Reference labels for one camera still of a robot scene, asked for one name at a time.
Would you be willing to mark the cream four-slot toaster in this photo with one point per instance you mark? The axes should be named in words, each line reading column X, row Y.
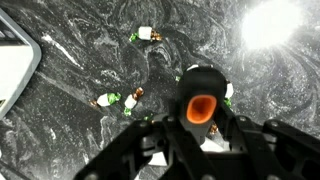
column 15, row 66

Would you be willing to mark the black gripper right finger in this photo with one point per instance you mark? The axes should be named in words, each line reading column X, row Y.
column 283, row 150

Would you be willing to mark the sweet green white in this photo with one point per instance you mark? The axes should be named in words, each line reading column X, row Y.
column 229, row 91
column 105, row 99
column 177, row 78
column 131, row 101
column 147, row 117
column 214, row 128
column 145, row 33

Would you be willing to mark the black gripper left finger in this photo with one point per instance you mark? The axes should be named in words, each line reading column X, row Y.
column 133, row 146

